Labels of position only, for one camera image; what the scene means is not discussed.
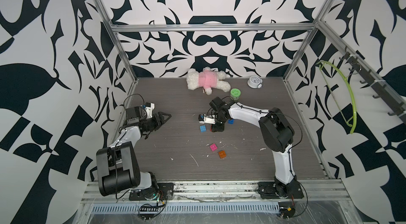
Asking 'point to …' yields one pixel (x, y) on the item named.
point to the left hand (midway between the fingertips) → (166, 116)
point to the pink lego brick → (213, 147)
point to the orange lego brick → (222, 154)
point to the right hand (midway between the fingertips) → (213, 122)
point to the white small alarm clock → (255, 82)
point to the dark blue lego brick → (231, 121)
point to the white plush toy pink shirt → (207, 80)
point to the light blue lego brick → (203, 128)
